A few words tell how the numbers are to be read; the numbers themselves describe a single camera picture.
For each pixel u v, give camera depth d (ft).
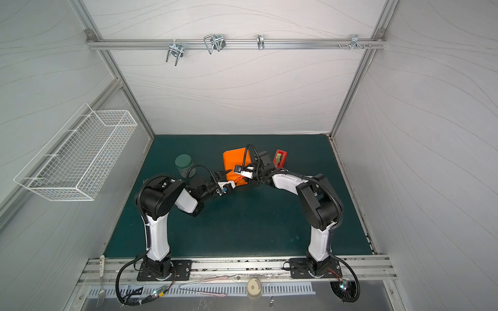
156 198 1.78
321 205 1.64
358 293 2.26
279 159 3.31
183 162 3.13
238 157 3.30
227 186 2.63
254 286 2.02
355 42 2.51
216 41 2.50
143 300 2.16
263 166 2.50
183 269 2.42
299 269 2.40
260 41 2.56
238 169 2.65
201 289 2.30
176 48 2.56
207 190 2.72
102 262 2.45
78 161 2.26
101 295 2.26
